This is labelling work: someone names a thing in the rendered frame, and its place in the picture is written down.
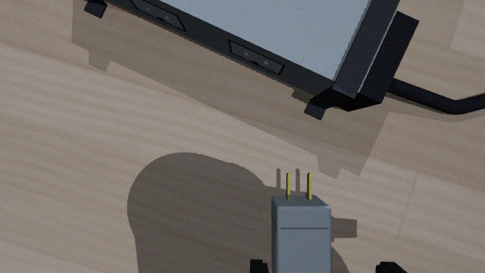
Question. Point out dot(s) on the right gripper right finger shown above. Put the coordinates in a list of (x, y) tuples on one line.
[(389, 267)]

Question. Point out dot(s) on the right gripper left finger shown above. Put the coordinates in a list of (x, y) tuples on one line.
[(257, 266)]

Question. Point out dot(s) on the white charger plug with brass prongs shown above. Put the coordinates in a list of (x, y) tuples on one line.
[(300, 232)]

